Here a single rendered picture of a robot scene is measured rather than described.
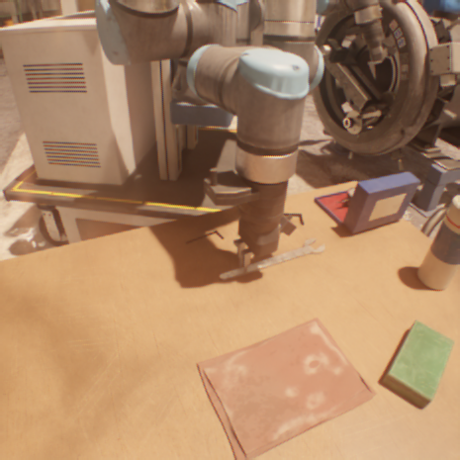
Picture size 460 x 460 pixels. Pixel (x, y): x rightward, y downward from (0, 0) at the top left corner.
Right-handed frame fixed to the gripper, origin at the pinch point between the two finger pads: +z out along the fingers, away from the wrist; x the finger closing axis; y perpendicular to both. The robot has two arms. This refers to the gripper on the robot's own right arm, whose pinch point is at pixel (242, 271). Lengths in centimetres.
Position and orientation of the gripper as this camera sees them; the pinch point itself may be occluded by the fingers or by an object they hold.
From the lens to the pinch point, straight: 62.9
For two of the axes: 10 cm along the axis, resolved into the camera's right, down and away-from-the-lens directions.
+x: -4.4, -5.7, 6.9
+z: -0.3, 7.8, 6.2
